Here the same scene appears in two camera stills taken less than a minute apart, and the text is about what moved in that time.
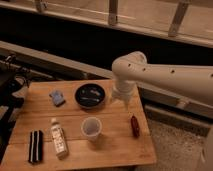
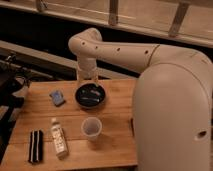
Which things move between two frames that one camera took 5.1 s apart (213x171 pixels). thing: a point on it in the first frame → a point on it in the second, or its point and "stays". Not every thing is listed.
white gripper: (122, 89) → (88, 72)
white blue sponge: (58, 98) stays
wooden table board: (78, 123) stays
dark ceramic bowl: (90, 96) stays
